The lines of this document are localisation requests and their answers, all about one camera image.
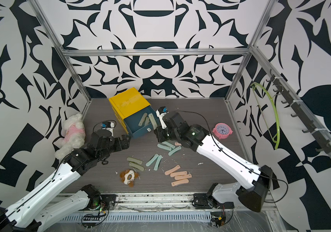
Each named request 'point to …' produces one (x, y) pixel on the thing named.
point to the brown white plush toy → (127, 177)
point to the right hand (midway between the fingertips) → (155, 128)
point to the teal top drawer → (142, 123)
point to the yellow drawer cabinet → (127, 104)
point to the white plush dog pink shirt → (75, 137)
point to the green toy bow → (278, 137)
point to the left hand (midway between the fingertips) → (122, 135)
